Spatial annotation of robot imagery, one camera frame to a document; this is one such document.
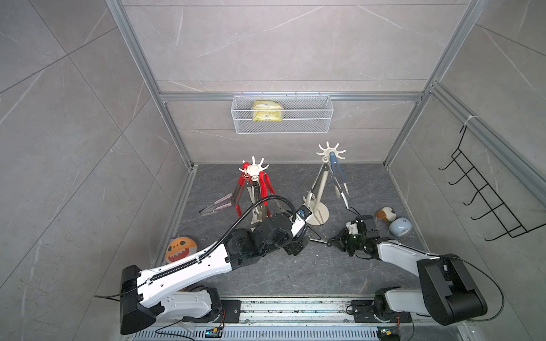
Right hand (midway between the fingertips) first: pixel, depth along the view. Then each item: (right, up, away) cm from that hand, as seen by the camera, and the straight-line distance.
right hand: (329, 239), depth 89 cm
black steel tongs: (-9, +1, +6) cm, 11 cm away
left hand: (-14, +11, -22) cm, 28 cm away
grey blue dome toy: (+29, +5, -2) cm, 30 cm away
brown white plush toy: (+29, +10, +8) cm, 32 cm away
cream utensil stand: (-2, +9, +10) cm, 14 cm away
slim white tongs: (-5, -1, +2) cm, 5 cm away
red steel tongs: (-26, +23, -21) cm, 41 cm away
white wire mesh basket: (-11, +57, +12) cm, 59 cm away
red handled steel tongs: (-24, +21, -19) cm, 37 cm away
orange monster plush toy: (-60, -1, -9) cm, 61 cm away
